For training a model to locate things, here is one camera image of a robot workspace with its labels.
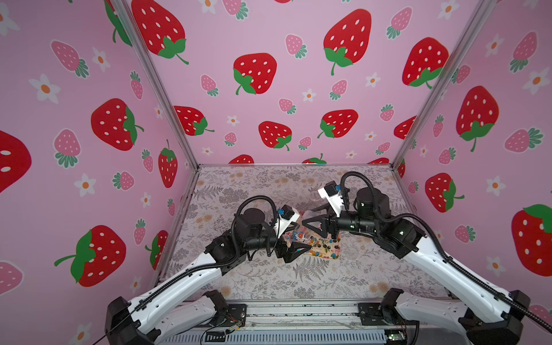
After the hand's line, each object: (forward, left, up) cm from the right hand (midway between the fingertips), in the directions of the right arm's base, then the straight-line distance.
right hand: (305, 222), depth 61 cm
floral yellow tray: (-1, +5, -8) cm, 9 cm away
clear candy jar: (0, +1, -7) cm, 7 cm away
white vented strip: (-25, +4, -33) cm, 42 cm away
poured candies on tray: (+8, -10, -33) cm, 35 cm away
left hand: (-1, 0, -7) cm, 7 cm away
